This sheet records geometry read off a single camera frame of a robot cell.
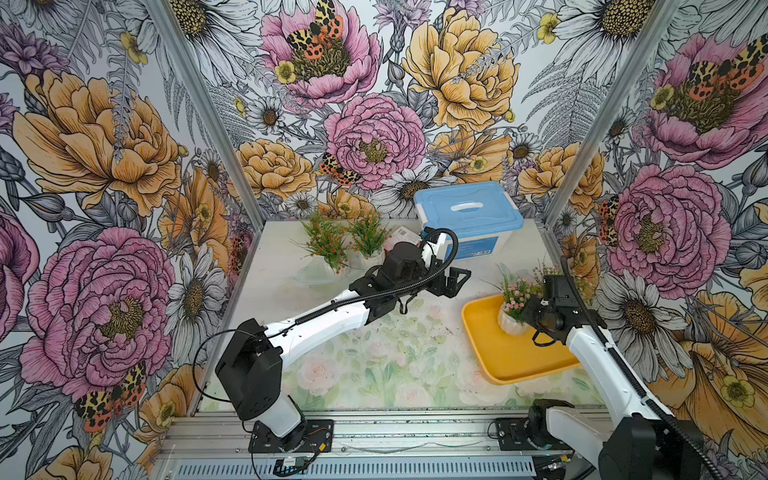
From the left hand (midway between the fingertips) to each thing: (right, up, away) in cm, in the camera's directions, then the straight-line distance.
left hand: (453, 275), depth 75 cm
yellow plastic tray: (+17, -25, +14) cm, 33 cm away
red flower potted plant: (-36, +10, +21) cm, 43 cm away
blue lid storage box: (+14, +18, +26) cm, 34 cm away
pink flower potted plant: (+18, -5, +4) cm, 19 cm away
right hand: (+22, -13, +9) cm, 27 cm away
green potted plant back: (-24, +7, +22) cm, 33 cm away
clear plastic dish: (-42, -1, +32) cm, 53 cm away
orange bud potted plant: (+20, -1, -10) cm, 22 cm away
